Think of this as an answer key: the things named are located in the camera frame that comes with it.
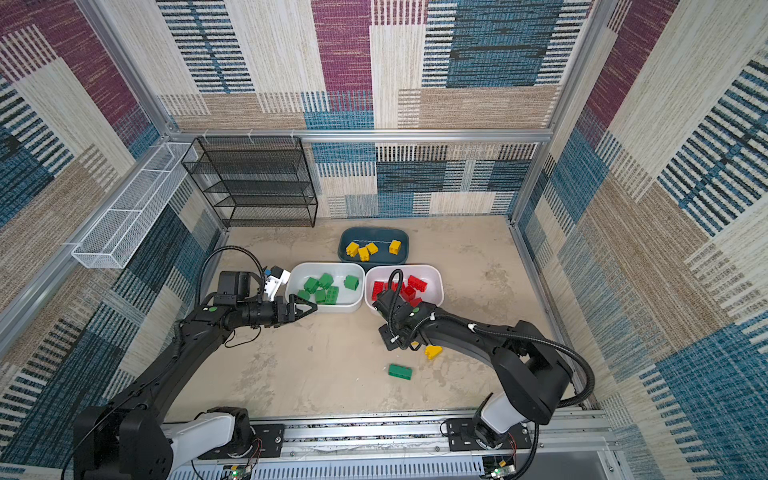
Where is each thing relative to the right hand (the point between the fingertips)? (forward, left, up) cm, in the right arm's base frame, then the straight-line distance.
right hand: (396, 336), depth 86 cm
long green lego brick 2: (-9, -1, -1) cm, 9 cm away
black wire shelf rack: (+55, +49, +13) cm, 75 cm away
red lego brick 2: (+17, -7, +1) cm, 19 cm away
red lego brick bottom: (+15, -4, -1) cm, 16 cm away
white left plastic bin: (+15, +15, -4) cm, 22 cm away
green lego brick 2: (+21, +22, -1) cm, 30 cm away
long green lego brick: (+15, +20, -1) cm, 25 cm away
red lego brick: (+18, +2, -2) cm, 19 cm away
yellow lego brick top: (+34, +14, -1) cm, 36 cm away
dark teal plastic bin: (+39, +4, -2) cm, 39 cm away
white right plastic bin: (+21, -12, +1) cm, 24 cm away
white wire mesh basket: (+18, +66, +30) cm, 75 cm away
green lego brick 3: (+17, +24, -4) cm, 30 cm away
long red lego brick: (+18, +5, -2) cm, 19 cm away
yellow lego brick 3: (+34, -1, -1) cm, 34 cm away
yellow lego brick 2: (+34, +7, -2) cm, 35 cm away
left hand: (+3, +23, +13) cm, 26 cm away
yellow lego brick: (+32, +10, -2) cm, 33 cm away
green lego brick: (+20, +27, -2) cm, 33 cm away
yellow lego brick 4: (-4, -10, -2) cm, 11 cm away
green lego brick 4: (+20, +14, -2) cm, 25 cm away
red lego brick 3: (+13, -7, -4) cm, 15 cm away
